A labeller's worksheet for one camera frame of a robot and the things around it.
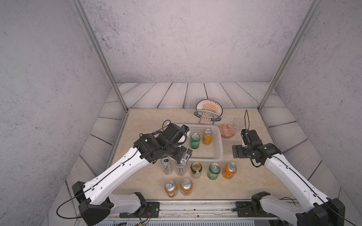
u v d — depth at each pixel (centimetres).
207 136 91
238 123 105
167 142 48
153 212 73
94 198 37
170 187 71
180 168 77
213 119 105
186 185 71
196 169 77
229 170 77
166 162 77
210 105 102
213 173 76
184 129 60
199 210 74
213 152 93
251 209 72
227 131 105
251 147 59
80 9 71
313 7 70
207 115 99
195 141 89
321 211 37
